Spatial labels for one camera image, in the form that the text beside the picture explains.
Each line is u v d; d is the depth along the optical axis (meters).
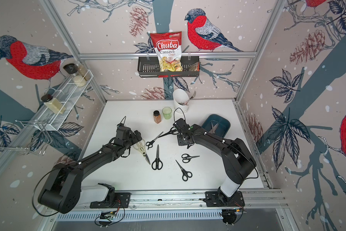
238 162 0.45
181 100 1.12
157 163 0.86
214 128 1.00
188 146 0.76
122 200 0.73
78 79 0.83
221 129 1.02
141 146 0.93
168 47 0.81
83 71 0.86
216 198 0.73
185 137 0.63
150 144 0.95
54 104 0.67
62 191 0.41
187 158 0.88
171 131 1.01
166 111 1.08
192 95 1.06
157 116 1.01
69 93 0.82
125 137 0.71
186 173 0.82
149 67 0.95
